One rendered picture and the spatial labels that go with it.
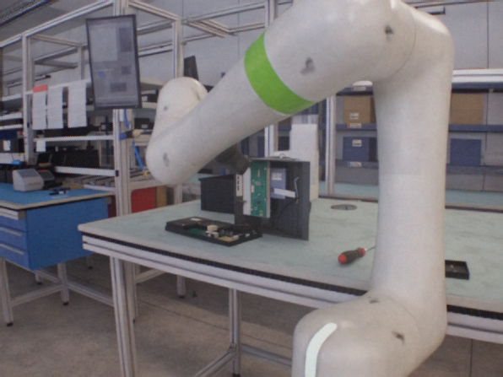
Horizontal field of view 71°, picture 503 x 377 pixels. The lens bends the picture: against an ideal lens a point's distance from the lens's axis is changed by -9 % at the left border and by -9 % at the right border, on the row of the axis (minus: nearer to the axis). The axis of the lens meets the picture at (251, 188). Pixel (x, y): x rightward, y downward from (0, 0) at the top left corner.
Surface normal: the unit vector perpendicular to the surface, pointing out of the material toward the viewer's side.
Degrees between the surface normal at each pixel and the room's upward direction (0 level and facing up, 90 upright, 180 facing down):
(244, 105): 124
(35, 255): 90
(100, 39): 101
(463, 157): 90
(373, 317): 13
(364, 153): 90
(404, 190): 89
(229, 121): 132
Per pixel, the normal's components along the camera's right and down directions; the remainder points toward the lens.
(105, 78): -0.11, 0.32
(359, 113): -0.52, 0.11
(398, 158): -0.69, 0.13
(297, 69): -0.47, 0.65
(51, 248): 0.85, 0.07
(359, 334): 0.06, -0.92
